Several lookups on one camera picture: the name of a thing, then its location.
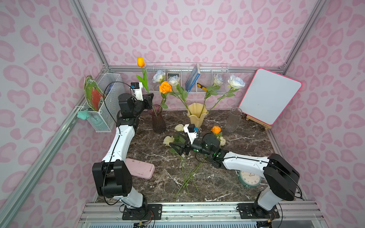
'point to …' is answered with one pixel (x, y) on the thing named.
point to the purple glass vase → (158, 121)
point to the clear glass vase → (233, 119)
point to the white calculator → (170, 75)
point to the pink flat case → (140, 168)
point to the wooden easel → (258, 122)
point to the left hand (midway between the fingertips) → (151, 91)
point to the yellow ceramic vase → (196, 111)
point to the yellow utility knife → (203, 87)
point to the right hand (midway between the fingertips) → (172, 141)
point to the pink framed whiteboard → (270, 96)
